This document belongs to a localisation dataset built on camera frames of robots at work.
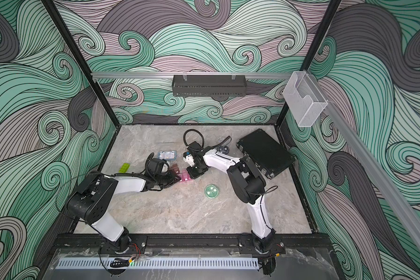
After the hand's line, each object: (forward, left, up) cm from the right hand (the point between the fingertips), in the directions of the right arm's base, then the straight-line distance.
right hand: (190, 177), depth 93 cm
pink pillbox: (0, +3, 0) cm, 3 cm away
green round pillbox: (-8, -11, 0) cm, 14 cm away
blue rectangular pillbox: (+15, +13, -1) cm, 20 cm away
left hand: (0, +5, +1) cm, 5 cm away
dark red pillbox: (+5, +9, -1) cm, 10 cm away
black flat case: (+15, -46, -1) cm, 49 cm away
